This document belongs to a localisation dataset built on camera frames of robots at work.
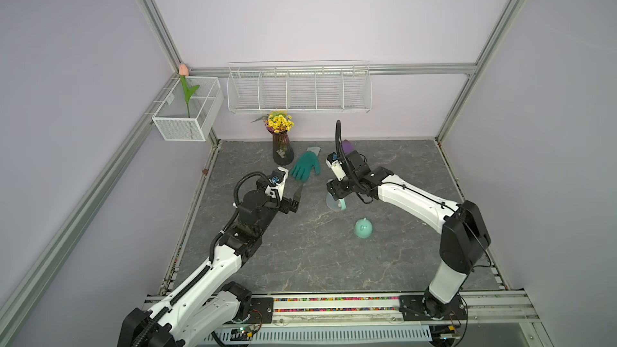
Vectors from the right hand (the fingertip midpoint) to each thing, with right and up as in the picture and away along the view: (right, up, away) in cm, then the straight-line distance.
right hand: (336, 181), depth 88 cm
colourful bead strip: (-1, -39, -11) cm, 41 cm away
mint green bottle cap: (+10, -17, -1) cm, 20 cm away
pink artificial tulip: (-56, +33, +2) cm, 65 cm away
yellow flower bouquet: (-23, +23, +6) cm, 33 cm away
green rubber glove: (-14, +5, +21) cm, 25 cm away
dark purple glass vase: (-22, +12, +17) cm, 30 cm away
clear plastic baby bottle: (-1, -10, +9) cm, 13 cm away
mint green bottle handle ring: (+2, -8, -1) cm, 9 cm away
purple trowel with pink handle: (+8, +15, +32) cm, 36 cm away
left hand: (-16, +1, -12) cm, 20 cm away
